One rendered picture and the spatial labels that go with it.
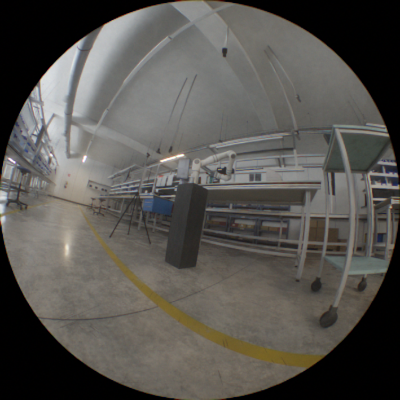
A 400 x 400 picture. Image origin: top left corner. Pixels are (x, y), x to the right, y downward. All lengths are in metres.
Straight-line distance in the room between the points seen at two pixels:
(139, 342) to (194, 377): 0.22
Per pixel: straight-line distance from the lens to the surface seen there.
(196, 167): 1.54
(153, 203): 3.17
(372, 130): 1.11
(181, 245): 1.33
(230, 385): 0.53
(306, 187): 1.49
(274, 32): 3.45
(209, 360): 0.58
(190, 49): 3.60
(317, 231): 4.77
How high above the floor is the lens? 0.47
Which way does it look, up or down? 10 degrees up
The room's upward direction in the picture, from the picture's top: 9 degrees clockwise
